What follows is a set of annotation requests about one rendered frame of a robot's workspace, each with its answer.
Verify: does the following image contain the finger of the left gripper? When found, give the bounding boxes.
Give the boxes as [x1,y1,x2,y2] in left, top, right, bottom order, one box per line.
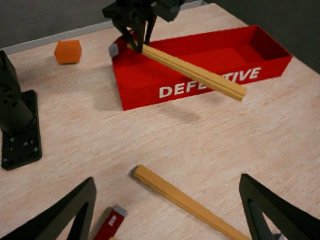
[112,20,146,54]
[144,13,158,46]

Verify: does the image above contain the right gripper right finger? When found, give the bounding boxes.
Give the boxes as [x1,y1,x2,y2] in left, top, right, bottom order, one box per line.
[239,173,320,240]

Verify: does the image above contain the hammer with dark red head and wooden handle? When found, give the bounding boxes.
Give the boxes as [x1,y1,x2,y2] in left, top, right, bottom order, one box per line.
[93,204,128,240]

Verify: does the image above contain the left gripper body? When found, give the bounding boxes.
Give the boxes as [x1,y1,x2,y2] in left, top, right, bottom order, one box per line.
[102,0,178,25]

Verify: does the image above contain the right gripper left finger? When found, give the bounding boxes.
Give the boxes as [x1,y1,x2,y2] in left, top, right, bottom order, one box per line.
[0,177,97,240]

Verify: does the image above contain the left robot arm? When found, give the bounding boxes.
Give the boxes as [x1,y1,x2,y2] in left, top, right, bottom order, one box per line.
[0,2,181,171]

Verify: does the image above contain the orange cube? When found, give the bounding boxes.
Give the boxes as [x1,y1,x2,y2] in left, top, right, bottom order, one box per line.
[54,40,82,64]

